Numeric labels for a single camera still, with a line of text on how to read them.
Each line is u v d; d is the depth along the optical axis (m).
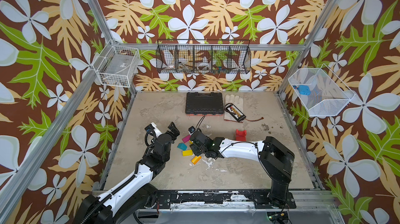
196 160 0.86
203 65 0.99
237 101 1.12
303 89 0.87
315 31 0.85
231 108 1.07
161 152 0.60
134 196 0.52
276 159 0.47
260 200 0.74
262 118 1.05
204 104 1.11
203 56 0.98
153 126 0.71
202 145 0.66
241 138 0.92
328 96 0.78
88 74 0.72
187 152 0.89
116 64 0.86
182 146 0.90
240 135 0.93
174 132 0.74
